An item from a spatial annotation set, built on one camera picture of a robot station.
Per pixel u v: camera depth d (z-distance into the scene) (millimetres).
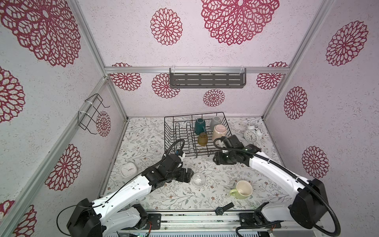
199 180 876
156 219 737
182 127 1135
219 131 950
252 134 1003
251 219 731
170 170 603
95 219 396
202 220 762
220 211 767
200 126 1019
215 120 1030
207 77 940
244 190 822
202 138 983
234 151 611
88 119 760
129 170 884
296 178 439
